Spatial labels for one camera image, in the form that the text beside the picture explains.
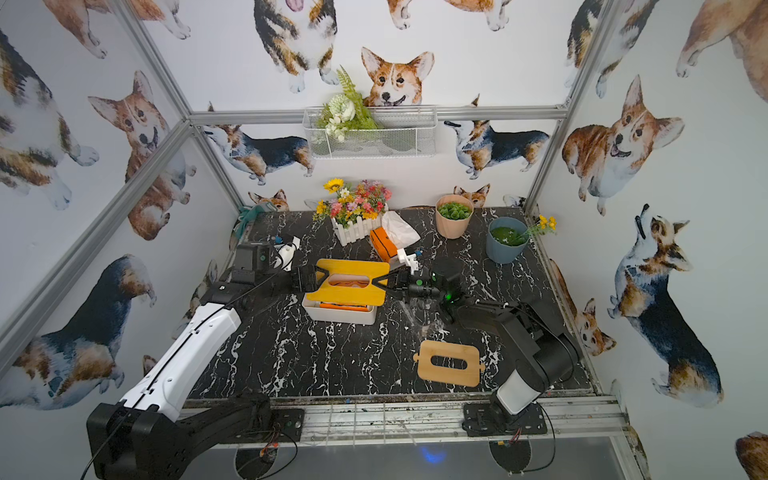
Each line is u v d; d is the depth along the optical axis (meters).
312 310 0.89
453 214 1.03
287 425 0.74
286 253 0.71
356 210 1.02
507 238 1.04
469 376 0.83
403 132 0.93
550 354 0.46
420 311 0.93
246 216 1.19
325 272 0.76
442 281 0.69
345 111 0.78
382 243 1.03
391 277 0.77
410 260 0.80
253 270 0.60
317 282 0.72
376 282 0.77
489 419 0.68
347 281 0.93
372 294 0.76
